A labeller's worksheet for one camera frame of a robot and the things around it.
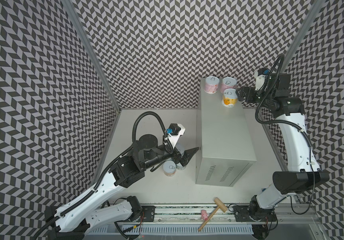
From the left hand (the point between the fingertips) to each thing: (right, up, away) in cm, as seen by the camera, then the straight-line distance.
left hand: (189, 141), depth 58 cm
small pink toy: (+8, -37, +13) cm, 40 cm away
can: (-10, -18, +25) cm, 33 cm away
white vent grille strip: (+20, -43, +12) cm, 49 cm away
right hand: (+28, +21, +14) cm, 38 cm away
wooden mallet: (+17, -35, +17) cm, 42 cm away
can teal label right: (-4, -19, +28) cm, 33 cm away
